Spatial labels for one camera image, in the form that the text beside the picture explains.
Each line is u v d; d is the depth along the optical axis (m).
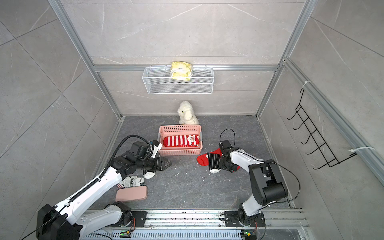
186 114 0.95
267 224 0.71
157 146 0.72
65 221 0.38
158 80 1.00
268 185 0.45
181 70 0.85
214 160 0.93
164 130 1.07
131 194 0.80
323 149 0.64
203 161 0.95
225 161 0.74
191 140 1.00
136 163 0.59
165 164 0.69
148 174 0.88
